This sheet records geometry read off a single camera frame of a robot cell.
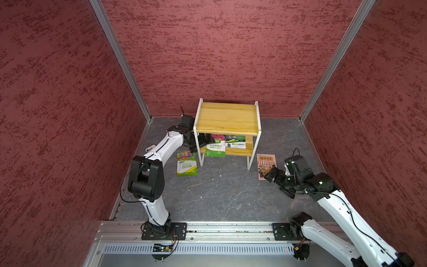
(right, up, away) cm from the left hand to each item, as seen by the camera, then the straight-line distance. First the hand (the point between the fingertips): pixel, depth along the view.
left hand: (208, 147), depth 88 cm
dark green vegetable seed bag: (+15, +3, 0) cm, 15 cm away
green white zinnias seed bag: (-13, -10, +7) cm, 18 cm away
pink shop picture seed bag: (+34, -10, +9) cm, 37 cm away
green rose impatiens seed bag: (+5, -1, -3) cm, 6 cm away
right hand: (+29, -16, -14) cm, 36 cm away
